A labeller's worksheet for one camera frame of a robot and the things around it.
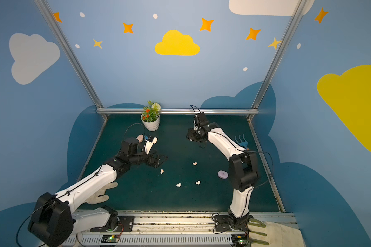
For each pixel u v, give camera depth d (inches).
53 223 15.6
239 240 28.1
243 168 19.7
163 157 29.6
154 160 28.2
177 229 29.0
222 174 35.2
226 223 29.2
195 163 37.6
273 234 28.3
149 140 28.2
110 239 27.9
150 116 39.5
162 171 36.3
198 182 34.7
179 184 33.9
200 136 27.7
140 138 41.6
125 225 29.1
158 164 28.4
